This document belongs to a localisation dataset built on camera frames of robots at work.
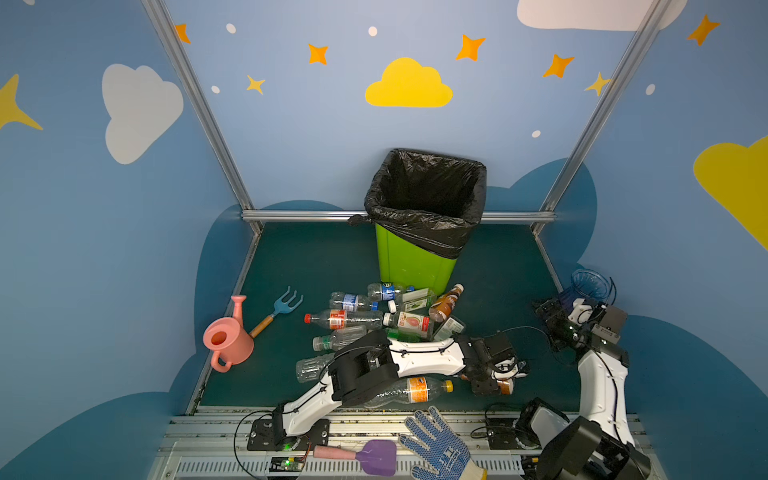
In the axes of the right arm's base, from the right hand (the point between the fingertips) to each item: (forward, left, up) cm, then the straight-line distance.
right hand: (541, 310), depth 82 cm
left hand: (-15, +12, -11) cm, 22 cm away
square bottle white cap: (-2, +24, -11) cm, 27 cm away
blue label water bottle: (+4, +55, -8) cm, 56 cm away
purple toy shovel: (-35, +43, -12) cm, 57 cm away
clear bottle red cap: (+1, +56, -12) cm, 58 cm away
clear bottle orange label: (-21, +36, -8) cm, 42 cm away
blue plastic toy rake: (+4, +79, -13) cm, 80 cm away
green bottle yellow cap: (-5, +38, -10) cm, 39 cm away
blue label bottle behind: (+9, +44, -8) cm, 45 cm away
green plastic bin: (+16, +37, -2) cm, 41 cm away
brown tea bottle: (-19, +11, -8) cm, 23 cm away
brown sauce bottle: (+5, +26, -9) cm, 28 cm away
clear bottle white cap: (-17, +63, -7) cm, 66 cm away
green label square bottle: (+8, +35, -11) cm, 37 cm away
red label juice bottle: (0, +33, -10) cm, 35 cm away
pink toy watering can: (-12, +86, -2) cm, 87 cm away
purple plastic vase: (+8, -14, +3) cm, 16 cm away
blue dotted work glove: (-33, +26, -13) cm, 44 cm away
